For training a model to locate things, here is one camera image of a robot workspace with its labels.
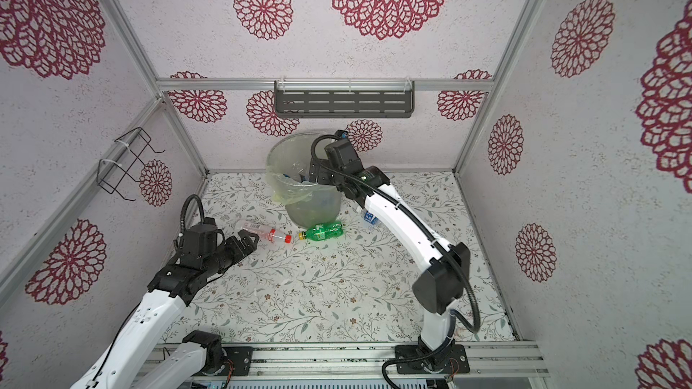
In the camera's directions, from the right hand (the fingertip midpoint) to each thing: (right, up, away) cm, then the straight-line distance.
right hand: (323, 163), depth 78 cm
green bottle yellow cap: (-2, -22, +18) cm, 28 cm away
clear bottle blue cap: (-11, -1, +20) cm, 23 cm away
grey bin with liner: (-15, +1, +21) cm, 26 cm away
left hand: (-22, -24, +2) cm, 32 cm away
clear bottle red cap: (-22, -23, +20) cm, 38 cm away
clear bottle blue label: (+15, -17, +23) cm, 32 cm away
